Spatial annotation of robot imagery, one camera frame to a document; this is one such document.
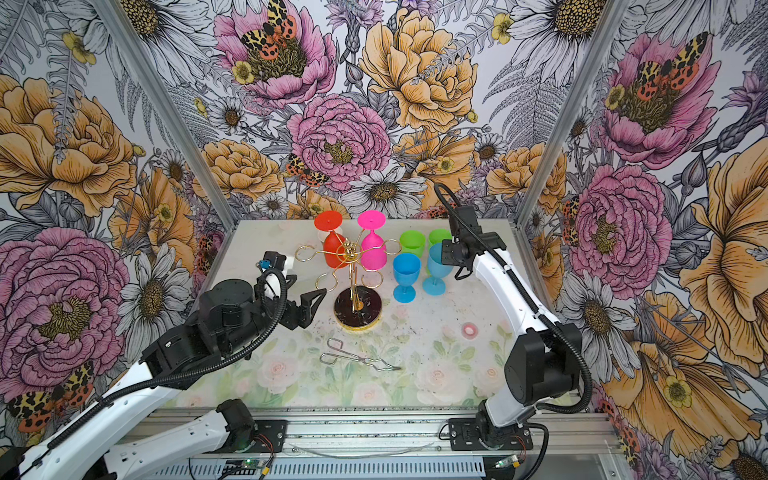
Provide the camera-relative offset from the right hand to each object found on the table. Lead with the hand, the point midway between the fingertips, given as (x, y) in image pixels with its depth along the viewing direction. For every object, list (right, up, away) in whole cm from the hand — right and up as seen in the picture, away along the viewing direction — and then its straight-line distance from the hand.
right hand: (456, 261), depth 85 cm
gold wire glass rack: (-29, -15, +10) cm, 34 cm away
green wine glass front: (-11, +5, +11) cm, 17 cm away
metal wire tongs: (-34, -25, +5) cm, 42 cm away
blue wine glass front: (-13, -2, +7) cm, 15 cm away
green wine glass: (-4, +8, +9) cm, 13 cm away
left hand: (-36, -6, -19) cm, 41 cm away
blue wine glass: (-4, -9, +12) cm, 15 cm away
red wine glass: (-32, +3, -10) cm, 34 cm away
